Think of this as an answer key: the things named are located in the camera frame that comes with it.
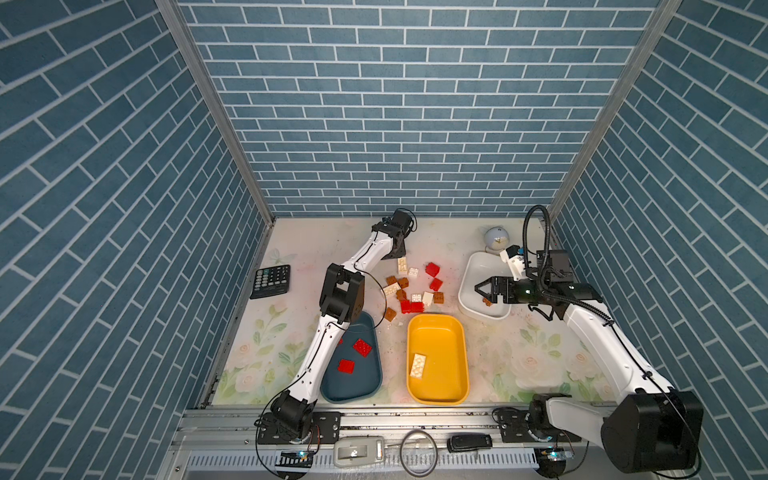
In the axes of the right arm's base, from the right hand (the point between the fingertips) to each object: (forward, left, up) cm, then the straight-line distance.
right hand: (486, 284), depth 81 cm
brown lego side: (+9, +24, -15) cm, 29 cm away
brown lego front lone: (-2, +27, -17) cm, 32 cm away
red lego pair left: (+1, +22, -17) cm, 28 cm away
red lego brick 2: (-20, +37, -16) cm, 45 cm away
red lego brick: (-14, +34, -16) cm, 40 cm away
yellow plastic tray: (-10, +10, -16) cm, 21 cm away
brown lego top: (+5, -4, -17) cm, 19 cm away
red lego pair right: (+1, +18, -17) cm, 25 cm away
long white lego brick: (+17, +25, -16) cm, 34 cm away
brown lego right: (+4, +12, -16) cm, 20 cm away
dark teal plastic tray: (-23, +31, -16) cm, 42 cm away
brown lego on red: (+4, +24, -15) cm, 28 cm away
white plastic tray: (+18, -2, -16) cm, 24 cm away
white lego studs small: (+4, +19, -16) cm, 25 cm away
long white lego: (+6, +27, -16) cm, 32 cm away
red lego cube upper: (+16, +14, -17) cm, 27 cm away
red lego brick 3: (-19, +36, 0) cm, 41 cm away
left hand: (+23, +29, -17) cm, 41 cm away
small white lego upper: (+15, +20, -16) cm, 30 cm away
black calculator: (+5, +68, -14) cm, 70 cm away
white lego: (-17, +17, -17) cm, 30 cm away
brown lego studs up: (+10, +28, -16) cm, 34 cm away
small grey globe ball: (+27, -9, -11) cm, 30 cm away
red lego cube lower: (+10, +13, -17) cm, 24 cm away
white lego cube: (+4, +15, -16) cm, 22 cm away
